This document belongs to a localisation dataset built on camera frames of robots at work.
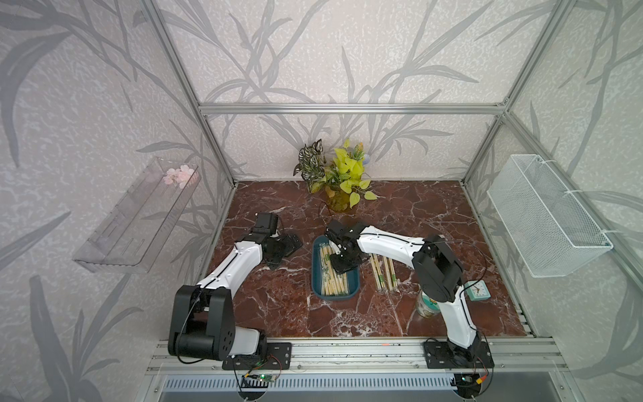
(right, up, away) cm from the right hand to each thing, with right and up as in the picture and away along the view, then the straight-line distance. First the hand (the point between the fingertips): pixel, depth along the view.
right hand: (337, 269), depth 90 cm
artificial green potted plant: (+2, +33, +1) cm, 33 cm away
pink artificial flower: (-48, +33, -14) cm, 60 cm away
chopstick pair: (+20, -1, -1) cm, 20 cm away
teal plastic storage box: (-4, -4, -4) cm, 7 cm away
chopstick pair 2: (+18, -1, +1) cm, 18 cm away
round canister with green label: (+28, -8, -14) cm, 32 cm away
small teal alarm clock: (+48, -6, -6) cm, 49 cm away
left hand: (-15, +8, -3) cm, 17 cm away
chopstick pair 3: (+15, 0, +1) cm, 15 cm away
